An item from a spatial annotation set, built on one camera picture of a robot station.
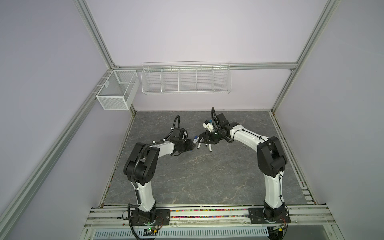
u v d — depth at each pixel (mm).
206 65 935
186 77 986
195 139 1003
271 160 533
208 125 890
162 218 737
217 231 708
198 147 992
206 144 992
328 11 709
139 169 502
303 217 748
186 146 887
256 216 741
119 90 1019
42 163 518
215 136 818
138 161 463
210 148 988
